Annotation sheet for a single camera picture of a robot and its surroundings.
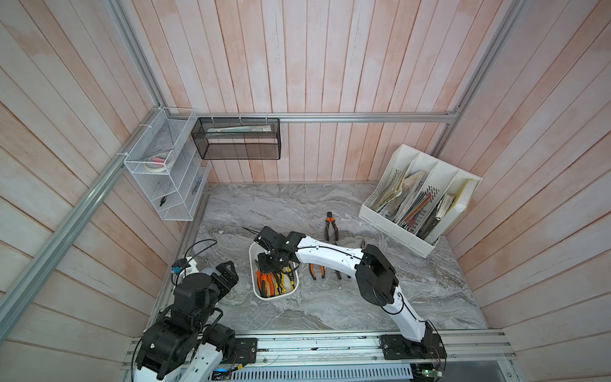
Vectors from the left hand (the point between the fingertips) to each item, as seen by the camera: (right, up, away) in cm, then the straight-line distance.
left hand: (225, 274), depth 69 cm
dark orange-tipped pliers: (+36, +14, +36) cm, 53 cm away
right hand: (+8, -3, +18) cm, 19 cm away
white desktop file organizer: (+74, +23, +35) cm, 84 cm away
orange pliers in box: (+8, -7, +17) cm, 20 cm away
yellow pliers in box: (+16, -9, +19) cm, 26 cm away
